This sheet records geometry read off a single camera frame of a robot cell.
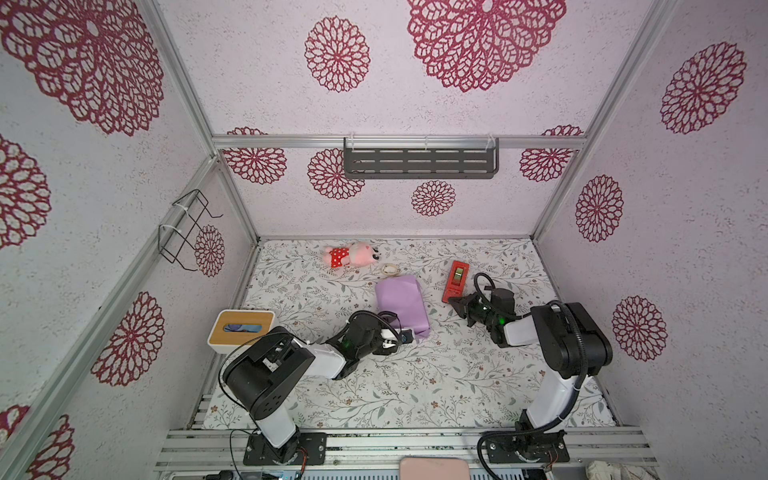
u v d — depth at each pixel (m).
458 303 0.94
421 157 0.92
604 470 0.69
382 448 0.75
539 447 0.68
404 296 0.95
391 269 1.10
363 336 0.70
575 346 0.48
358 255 1.06
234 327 0.92
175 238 0.75
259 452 0.72
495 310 0.79
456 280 1.02
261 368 0.49
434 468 0.70
